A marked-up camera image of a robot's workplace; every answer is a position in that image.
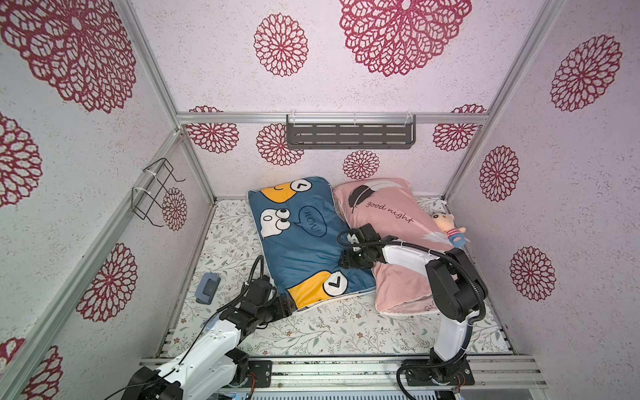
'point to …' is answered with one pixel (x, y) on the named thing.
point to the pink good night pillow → (390, 206)
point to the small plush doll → (457, 235)
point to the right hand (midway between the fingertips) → (345, 260)
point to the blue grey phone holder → (207, 287)
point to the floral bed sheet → (358, 325)
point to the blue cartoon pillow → (298, 225)
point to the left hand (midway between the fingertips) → (288, 308)
